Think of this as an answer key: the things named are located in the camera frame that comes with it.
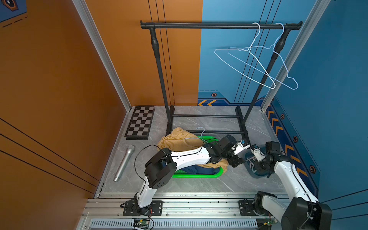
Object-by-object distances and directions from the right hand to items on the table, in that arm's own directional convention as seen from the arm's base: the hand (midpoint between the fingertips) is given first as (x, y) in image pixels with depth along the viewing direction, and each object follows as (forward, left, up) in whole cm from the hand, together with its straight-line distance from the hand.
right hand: (260, 164), depth 84 cm
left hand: (+2, +13, +10) cm, 17 cm away
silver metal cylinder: (+7, +82, -1) cm, 82 cm away
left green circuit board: (-29, +65, -6) cm, 72 cm away
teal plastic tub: (+4, +4, -3) cm, 7 cm away
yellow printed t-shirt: (+12, +49, +8) cm, 51 cm away
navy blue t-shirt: (-5, +37, +3) cm, 38 cm away
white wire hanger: (+14, +35, +7) cm, 39 cm away
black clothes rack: (+32, +3, +1) cm, 32 cm away
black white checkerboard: (+29, +79, 0) cm, 85 cm away
